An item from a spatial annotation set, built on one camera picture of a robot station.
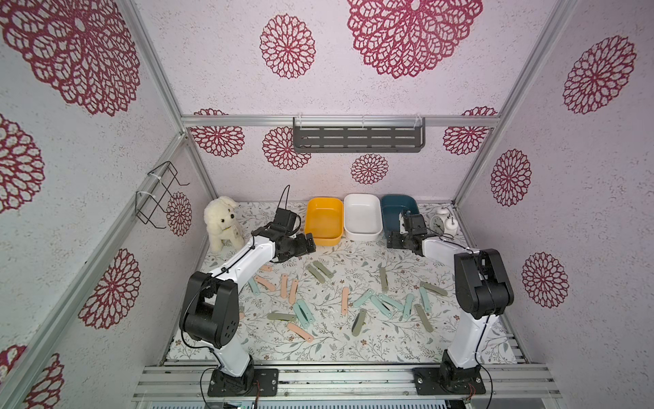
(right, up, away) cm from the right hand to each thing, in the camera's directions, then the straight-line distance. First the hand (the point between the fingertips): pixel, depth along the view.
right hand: (397, 233), depth 102 cm
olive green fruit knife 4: (-17, -30, -16) cm, 38 cm away
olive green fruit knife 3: (-44, -28, -16) cm, 54 cm away
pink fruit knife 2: (-22, -23, -12) cm, 34 cm away
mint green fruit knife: (-37, -28, -16) cm, 49 cm away
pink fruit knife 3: (-37, -32, -18) cm, 52 cm away
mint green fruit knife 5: (-6, -24, -12) cm, 27 cm away
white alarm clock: (+17, +4, -1) cm, 17 cm away
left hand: (-36, -6, -11) cm, 38 cm away
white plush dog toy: (-66, +4, -10) cm, 67 cm away
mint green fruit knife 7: (+7, -23, -11) cm, 27 cm away
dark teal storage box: (+2, +12, +16) cm, 20 cm away
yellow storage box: (-29, +6, +12) cm, 32 cm away
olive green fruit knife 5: (+5, -29, -15) cm, 33 cm away
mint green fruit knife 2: (-35, -27, -14) cm, 47 cm away
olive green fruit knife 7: (-7, -17, -6) cm, 20 cm away
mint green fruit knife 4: (-9, -26, -13) cm, 30 cm away
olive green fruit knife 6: (+10, -19, -11) cm, 24 cm away
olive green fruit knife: (-32, -15, -4) cm, 36 cm away
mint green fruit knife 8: (-55, -19, -8) cm, 59 cm away
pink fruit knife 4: (-51, -18, -7) cm, 55 cm away
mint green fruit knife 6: (0, -25, -13) cm, 28 cm away
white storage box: (-12, +7, +10) cm, 17 cm away
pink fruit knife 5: (-52, -13, -3) cm, 53 cm away
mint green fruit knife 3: (-16, -23, -11) cm, 30 cm away
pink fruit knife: (-41, -21, -10) cm, 47 cm away
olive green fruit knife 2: (-30, -13, -3) cm, 33 cm away
